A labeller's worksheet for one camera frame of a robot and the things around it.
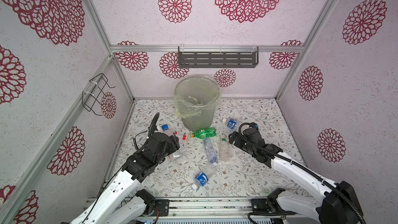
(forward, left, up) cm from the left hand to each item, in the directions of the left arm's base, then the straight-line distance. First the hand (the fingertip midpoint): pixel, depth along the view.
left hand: (174, 142), depth 75 cm
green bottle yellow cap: (+14, -14, -15) cm, 25 cm away
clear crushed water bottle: (+4, -18, -20) cm, 27 cm away
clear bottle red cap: (+13, -2, -19) cm, 23 cm away
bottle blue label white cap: (-12, -14, -14) cm, 23 cm away
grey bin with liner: (+35, -10, -7) cm, 37 cm away
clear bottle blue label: (+21, -33, -16) cm, 42 cm away
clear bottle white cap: (+5, -27, -19) cm, 34 cm away
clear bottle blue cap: (-8, -2, +2) cm, 8 cm away
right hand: (+6, -30, -6) cm, 32 cm away
